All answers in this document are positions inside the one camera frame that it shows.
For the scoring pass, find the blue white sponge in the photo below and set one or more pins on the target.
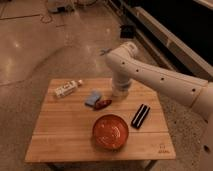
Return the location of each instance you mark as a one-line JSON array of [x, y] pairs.
[[93, 98]]

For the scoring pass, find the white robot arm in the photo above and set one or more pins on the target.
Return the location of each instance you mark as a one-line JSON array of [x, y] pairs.
[[192, 92]]

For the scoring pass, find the orange ceramic bowl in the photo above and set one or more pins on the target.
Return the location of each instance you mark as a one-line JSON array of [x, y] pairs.
[[110, 132]]

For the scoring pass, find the dark red chili pepper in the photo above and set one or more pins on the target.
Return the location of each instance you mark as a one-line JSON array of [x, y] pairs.
[[102, 104]]

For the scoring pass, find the wooden folding table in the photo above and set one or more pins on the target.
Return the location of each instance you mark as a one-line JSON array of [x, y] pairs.
[[63, 132]]

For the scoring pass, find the black and white eraser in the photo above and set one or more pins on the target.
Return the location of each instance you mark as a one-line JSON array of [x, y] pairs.
[[140, 116]]

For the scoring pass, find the black box on floor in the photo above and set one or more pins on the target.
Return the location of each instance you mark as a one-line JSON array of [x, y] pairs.
[[127, 31]]

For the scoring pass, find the grey equipment base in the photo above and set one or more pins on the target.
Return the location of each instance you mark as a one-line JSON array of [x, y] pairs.
[[55, 6]]

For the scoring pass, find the grey wall rail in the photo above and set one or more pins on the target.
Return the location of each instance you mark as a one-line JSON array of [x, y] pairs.
[[181, 29]]

